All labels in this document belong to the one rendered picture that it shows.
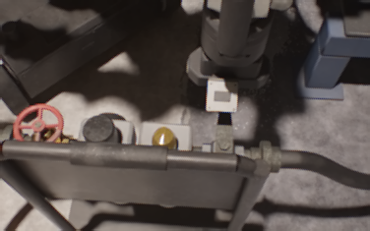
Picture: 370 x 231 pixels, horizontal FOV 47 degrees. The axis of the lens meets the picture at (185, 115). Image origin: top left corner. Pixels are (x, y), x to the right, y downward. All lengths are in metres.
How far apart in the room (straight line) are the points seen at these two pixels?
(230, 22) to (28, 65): 0.75
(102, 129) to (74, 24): 0.58
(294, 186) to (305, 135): 0.15
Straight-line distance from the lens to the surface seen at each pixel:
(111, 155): 0.53
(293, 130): 1.21
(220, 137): 0.65
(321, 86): 1.27
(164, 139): 0.62
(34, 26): 1.19
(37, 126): 0.65
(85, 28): 1.16
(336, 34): 1.09
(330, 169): 0.71
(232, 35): 0.47
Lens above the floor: 1.06
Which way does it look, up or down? 62 degrees down
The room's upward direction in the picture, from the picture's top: straight up
